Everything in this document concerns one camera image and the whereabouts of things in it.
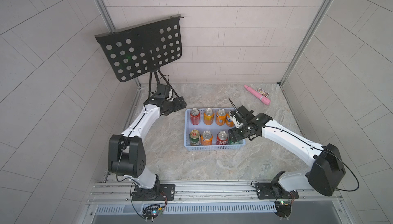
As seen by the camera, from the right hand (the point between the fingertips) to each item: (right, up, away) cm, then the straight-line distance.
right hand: (234, 135), depth 81 cm
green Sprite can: (+2, -3, -3) cm, 5 cm away
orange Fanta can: (-3, +9, -4) cm, 11 cm away
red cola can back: (-22, +10, +7) cm, 25 cm away
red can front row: (-7, -1, -3) cm, 7 cm away
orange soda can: (-14, +9, +7) cm, 18 cm away
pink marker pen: (+24, +19, +23) cm, 39 cm away
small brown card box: (+27, +24, +30) cm, 47 cm away
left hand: (-29, +17, +7) cm, 34 cm away
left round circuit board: (-40, -31, -13) cm, 53 cm away
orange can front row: (-15, -1, -3) cm, 15 cm away
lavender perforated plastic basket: (-14, 0, +17) cm, 22 cm away
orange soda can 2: (-7, +9, +7) cm, 13 cm away
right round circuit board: (+20, -30, -13) cm, 38 cm away
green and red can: (-21, -1, -3) cm, 21 cm away
